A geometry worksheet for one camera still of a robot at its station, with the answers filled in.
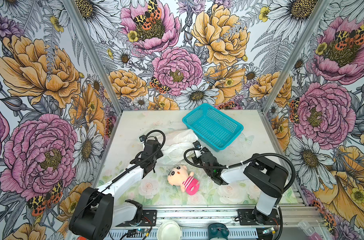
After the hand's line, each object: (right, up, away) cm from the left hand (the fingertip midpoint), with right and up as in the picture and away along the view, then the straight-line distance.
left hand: (156, 152), depth 89 cm
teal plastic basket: (+37, +14, +23) cm, 46 cm away
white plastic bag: (+12, +5, -1) cm, 13 cm away
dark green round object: (+31, -28, -25) cm, 49 cm away
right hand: (+23, +2, +1) cm, 23 cm away
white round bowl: (+10, -33, -18) cm, 39 cm away
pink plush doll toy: (+14, -11, -9) cm, 20 cm away
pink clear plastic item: (+74, -32, -19) cm, 83 cm away
